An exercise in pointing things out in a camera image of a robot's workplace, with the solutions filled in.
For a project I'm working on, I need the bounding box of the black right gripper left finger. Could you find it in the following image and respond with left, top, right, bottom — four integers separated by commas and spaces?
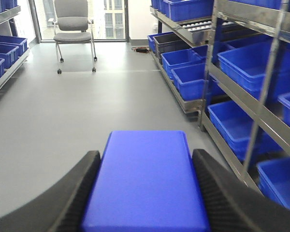
0, 150, 102, 232

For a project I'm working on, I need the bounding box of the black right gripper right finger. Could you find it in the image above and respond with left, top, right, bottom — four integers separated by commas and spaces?
192, 149, 290, 232

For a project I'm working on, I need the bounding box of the blue plastic box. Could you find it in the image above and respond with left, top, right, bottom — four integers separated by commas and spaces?
81, 130, 211, 232

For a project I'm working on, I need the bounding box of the black plastic bin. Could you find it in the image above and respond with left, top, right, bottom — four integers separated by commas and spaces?
152, 32, 191, 65

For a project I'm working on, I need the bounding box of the grey office chair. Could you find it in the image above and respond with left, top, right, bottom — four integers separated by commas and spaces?
53, 0, 98, 74

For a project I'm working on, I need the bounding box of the orange black cable coil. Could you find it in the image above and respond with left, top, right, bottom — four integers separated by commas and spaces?
131, 46, 151, 54

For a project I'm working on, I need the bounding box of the glass window with dark frame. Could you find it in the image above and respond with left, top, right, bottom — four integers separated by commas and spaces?
29, 0, 152, 44

